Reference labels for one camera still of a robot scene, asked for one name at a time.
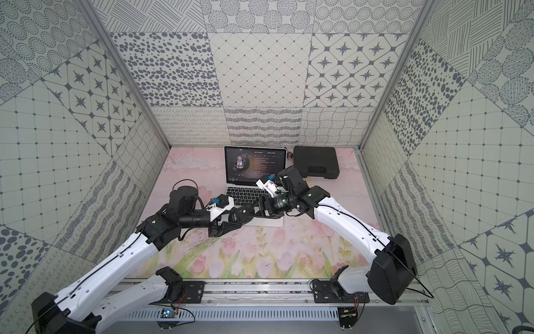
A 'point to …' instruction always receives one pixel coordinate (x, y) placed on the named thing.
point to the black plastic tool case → (316, 161)
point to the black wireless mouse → (240, 216)
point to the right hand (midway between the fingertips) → (253, 217)
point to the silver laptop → (243, 166)
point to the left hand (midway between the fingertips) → (237, 211)
